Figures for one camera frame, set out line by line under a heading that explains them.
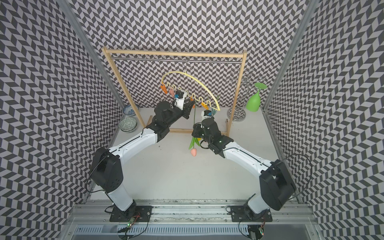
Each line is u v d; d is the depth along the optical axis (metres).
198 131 0.71
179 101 0.67
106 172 0.45
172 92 0.82
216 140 0.62
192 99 0.75
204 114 0.72
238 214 0.74
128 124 1.05
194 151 0.79
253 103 0.89
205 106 0.75
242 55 0.57
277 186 0.42
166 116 0.63
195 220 0.72
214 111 0.74
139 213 0.72
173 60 0.65
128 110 1.16
